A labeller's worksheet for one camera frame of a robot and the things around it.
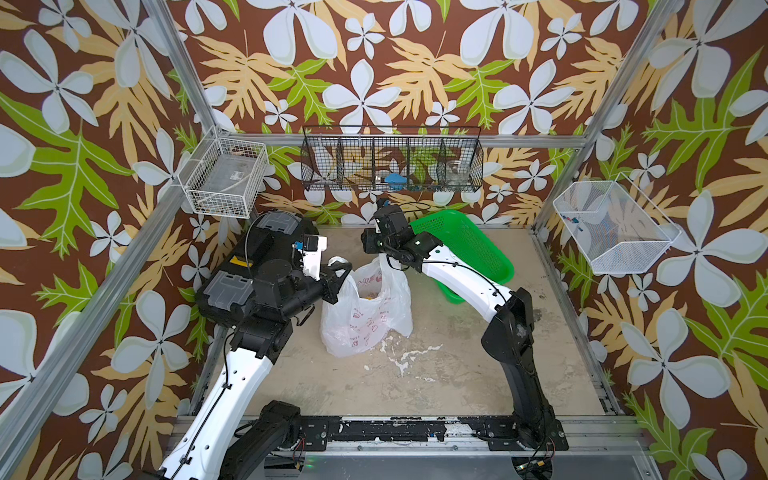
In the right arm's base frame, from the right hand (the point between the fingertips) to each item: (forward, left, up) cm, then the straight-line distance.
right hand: (365, 235), depth 86 cm
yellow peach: (-23, -2, +3) cm, 23 cm away
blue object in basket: (+18, -10, +5) cm, 21 cm away
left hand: (-18, +2, +9) cm, 20 cm away
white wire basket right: (0, -71, +3) cm, 71 cm away
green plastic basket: (+19, -35, -20) cm, 45 cm away
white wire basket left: (+14, +41, +11) cm, 45 cm away
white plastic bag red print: (-23, -3, -1) cm, 23 cm away
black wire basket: (+28, -8, +7) cm, 30 cm away
